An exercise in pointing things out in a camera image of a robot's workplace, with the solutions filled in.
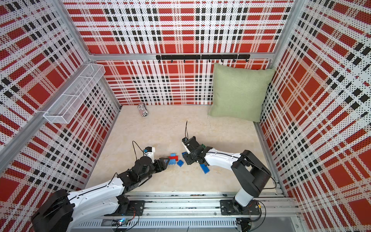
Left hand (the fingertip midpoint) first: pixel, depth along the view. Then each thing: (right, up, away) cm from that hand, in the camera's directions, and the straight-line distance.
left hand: (168, 160), depth 84 cm
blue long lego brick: (+22, -6, +2) cm, 23 cm away
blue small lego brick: (+7, -3, +4) cm, 8 cm away
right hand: (+13, +2, +5) cm, 14 cm away
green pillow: (+46, +42, +12) cm, 63 cm away
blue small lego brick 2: (+8, +2, +9) cm, 12 cm away
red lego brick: (+2, 0, +6) cm, 7 cm away
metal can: (-27, +32, +31) cm, 52 cm away
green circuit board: (-21, -26, -15) cm, 37 cm away
